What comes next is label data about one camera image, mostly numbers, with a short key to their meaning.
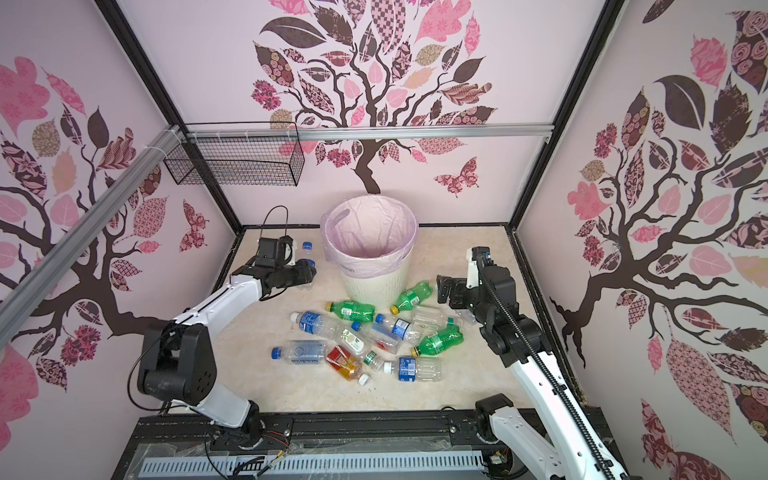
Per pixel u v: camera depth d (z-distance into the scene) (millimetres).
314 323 887
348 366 794
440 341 841
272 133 918
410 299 929
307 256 906
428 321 934
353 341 833
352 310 898
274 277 677
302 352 818
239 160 1211
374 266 760
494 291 482
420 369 791
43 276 532
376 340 870
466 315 939
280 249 726
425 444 723
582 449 389
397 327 874
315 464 697
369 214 923
